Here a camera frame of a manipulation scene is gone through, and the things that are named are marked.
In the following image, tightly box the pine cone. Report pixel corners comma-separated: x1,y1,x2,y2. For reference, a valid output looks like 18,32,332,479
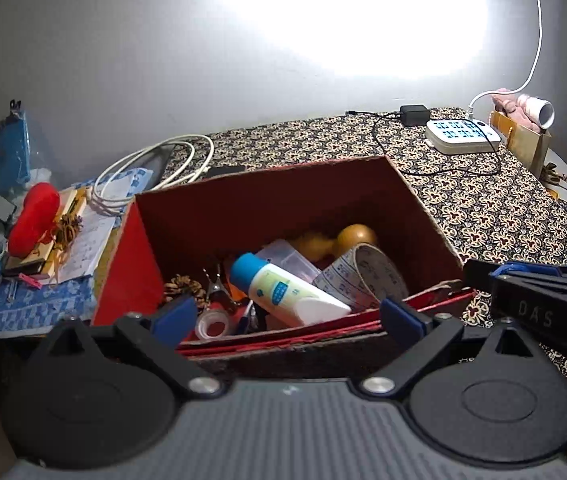
164,274,206,308

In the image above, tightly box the red cardboard box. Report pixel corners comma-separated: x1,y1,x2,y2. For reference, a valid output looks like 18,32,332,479
90,156,474,361

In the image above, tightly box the blue and white cloth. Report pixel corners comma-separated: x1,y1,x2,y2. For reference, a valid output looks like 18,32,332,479
0,165,154,338

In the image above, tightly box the white plastic tube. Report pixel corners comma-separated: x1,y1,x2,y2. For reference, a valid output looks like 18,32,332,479
523,95,555,130

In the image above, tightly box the black power adapter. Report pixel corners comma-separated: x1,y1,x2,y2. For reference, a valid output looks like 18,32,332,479
400,104,430,127

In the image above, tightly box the white power cord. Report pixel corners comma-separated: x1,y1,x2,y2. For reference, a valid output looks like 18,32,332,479
467,0,543,121

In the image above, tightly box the clear plastic container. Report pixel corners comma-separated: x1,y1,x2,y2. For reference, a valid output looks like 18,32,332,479
256,239,321,283

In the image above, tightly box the black cable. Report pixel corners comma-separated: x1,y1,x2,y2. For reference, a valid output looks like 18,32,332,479
346,109,504,177

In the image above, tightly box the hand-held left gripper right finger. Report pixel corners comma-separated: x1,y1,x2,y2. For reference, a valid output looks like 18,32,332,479
362,298,544,397

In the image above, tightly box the flat wooden box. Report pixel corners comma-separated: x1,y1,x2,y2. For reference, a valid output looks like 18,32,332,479
3,187,88,278

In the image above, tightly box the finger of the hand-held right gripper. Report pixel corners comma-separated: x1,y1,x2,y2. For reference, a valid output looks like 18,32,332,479
464,259,567,306

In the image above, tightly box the brown tape roll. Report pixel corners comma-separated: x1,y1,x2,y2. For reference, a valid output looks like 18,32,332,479
313,242,410,313

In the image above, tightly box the coiled white cable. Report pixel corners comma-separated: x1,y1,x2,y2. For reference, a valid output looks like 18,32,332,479
92,134,214,211

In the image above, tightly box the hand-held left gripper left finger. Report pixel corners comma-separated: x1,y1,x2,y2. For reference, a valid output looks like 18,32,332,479
38,295,221,396

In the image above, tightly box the pink plush toy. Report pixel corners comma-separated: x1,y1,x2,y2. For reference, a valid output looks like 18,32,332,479
493,87,539,128

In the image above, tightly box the small clear tape roll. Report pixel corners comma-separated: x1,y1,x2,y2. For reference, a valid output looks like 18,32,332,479
196,307,231,338

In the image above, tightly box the white bottle with blue cap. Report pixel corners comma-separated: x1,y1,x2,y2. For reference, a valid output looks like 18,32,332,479
230,252,353,327

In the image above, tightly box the metal clip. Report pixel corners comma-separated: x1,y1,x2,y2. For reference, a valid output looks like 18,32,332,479
203,266,239,313

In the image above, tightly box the gold paper gift bag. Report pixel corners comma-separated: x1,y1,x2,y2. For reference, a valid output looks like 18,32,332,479
488,109,553,176

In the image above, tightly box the white power strip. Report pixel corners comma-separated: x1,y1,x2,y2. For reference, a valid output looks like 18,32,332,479
424,118,501,156

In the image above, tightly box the red plush cushion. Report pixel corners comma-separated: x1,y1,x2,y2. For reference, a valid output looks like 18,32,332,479
7,182,61,256

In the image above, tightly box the blue plastic package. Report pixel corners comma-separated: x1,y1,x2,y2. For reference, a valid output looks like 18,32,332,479
0,100,31,196

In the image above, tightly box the white paper sheet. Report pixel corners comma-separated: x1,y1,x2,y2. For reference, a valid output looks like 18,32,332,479
56,210,116,283

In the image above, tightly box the brown gourd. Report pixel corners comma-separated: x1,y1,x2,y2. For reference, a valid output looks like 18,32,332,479
291,224,379,263

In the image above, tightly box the floral patterned tablecloth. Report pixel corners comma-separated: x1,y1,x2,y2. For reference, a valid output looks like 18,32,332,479
160,106,567,461

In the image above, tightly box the flat black device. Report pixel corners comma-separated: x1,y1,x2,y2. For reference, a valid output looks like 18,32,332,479
203,164,246,178

